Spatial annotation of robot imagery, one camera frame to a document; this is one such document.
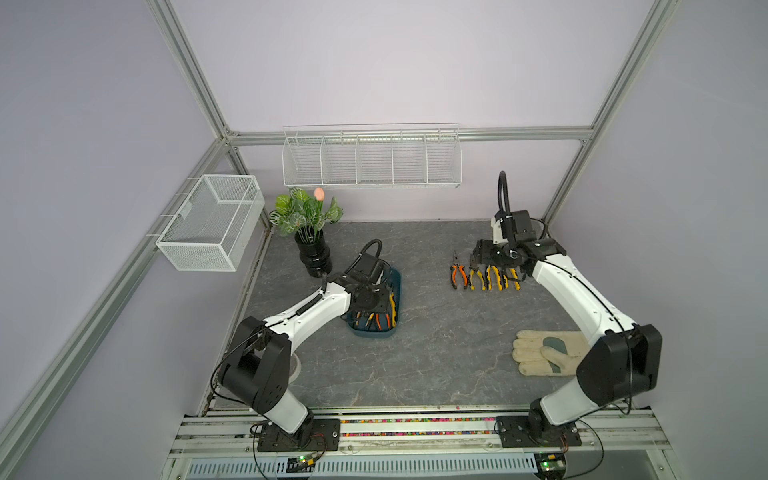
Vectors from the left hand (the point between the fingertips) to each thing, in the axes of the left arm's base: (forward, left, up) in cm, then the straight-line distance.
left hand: (382, 305), depth 87 cm
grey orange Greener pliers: (+17, -26, -8) cm, 32 cm away
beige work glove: (-15, -47, -7) cm, 50 cm away
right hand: (+10, -31, +11) cm, 34 cm away
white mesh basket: (+19, +47, +16) cm, 53 cm away
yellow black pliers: (+16, -33, -9) cm, 37 cm away
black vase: (+19, +21, +3) cm, 29 cm away
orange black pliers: (0, +2, -8) cm, 8 cm away
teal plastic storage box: (-2, +6, -8) cm, 10 cm away
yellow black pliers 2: (+13, -37, -8) cm, 40 cm away
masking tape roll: (-14, +25, -8) cm, 29 cm away
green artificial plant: (+24, +22, +15) cm, 36 cm away
